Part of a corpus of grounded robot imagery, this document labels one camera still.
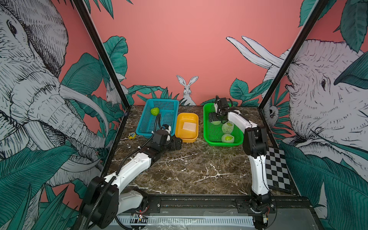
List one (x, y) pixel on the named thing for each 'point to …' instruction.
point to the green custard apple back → (155, 111)
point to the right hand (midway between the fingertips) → (214, 114)
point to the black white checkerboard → (276, 169)
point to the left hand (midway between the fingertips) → (176, 138)
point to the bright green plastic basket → (212, 133)
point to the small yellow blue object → (132, 135)
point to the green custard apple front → (228, 138)
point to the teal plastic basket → (168, 109)
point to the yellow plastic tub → (187, 136)
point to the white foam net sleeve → (227, 141)
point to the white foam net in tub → (189, 126)
